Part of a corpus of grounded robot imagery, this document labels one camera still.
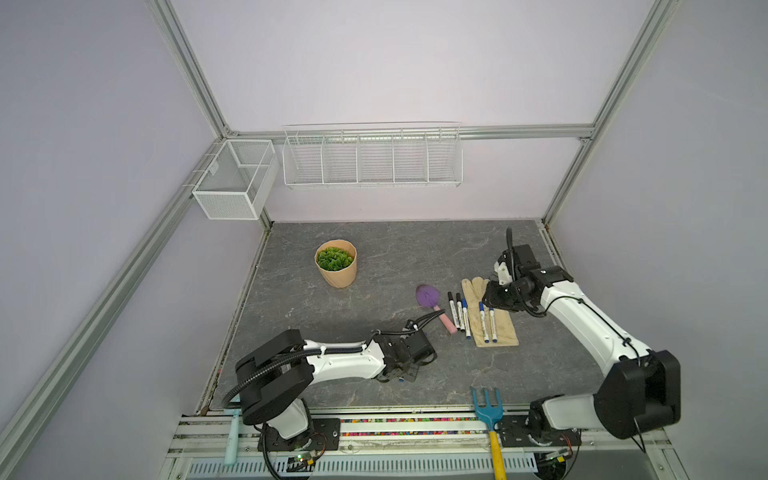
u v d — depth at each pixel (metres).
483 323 0.91
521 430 0.74
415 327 0.68
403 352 0.65
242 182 1.05
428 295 0.96
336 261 0.94
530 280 0.60
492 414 0.75
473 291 0.99
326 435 0.74
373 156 0.99
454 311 0.95
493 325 0.91
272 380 0.43
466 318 0.94
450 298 0.99
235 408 0.44
